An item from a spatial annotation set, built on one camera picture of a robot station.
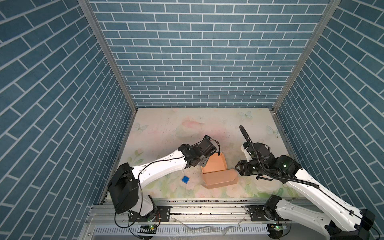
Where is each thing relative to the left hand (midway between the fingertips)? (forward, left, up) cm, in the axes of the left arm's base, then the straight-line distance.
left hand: (202, 156), depth 81 cm
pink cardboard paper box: (-6, -8, -10) cm, 14 cm away
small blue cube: (-9, +10, -11) cm, 17 cm away
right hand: (-8, -17, +5) cm, 19 cm away
